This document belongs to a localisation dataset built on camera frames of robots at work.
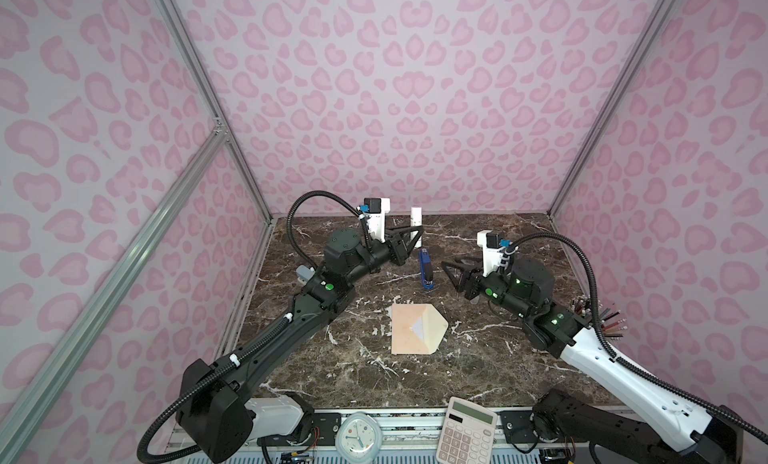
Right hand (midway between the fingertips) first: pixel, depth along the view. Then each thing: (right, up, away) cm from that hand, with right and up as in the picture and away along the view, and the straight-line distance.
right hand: (450, 260), depth 68 cm
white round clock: (-21, -41, +1) cm, 46 cm away
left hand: (-7, +8, -3) cm, 11 cm away
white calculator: (+5, -41, +2) cm, 41 cm away
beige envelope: (-6, -22, +22) cm, 32 cm away
